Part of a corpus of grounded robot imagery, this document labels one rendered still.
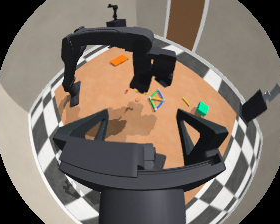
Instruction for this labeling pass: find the green cube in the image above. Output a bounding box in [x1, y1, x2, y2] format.
[196, 102, 209, 117]

